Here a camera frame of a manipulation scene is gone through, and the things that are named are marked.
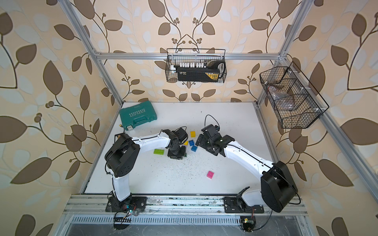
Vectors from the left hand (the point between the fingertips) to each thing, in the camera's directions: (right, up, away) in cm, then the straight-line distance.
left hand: (184, 158), depth 89 cm
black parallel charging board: (-44, +13, +10) cm, 47 cm away
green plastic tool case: (-36, +27, +19) cm, 49 cm away
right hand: (+11, +10, -4) cm, 15 cm away
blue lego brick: (+5, +9, +7) cm, 12 cm away
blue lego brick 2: (+6, +5, +4) cm, 9 cm away
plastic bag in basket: (+52, +40, -9) cm, 67 cm away
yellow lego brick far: (+5, +14, +12) cm, 19 cm away
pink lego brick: (+16, -8, -5) cm, 18 cm away
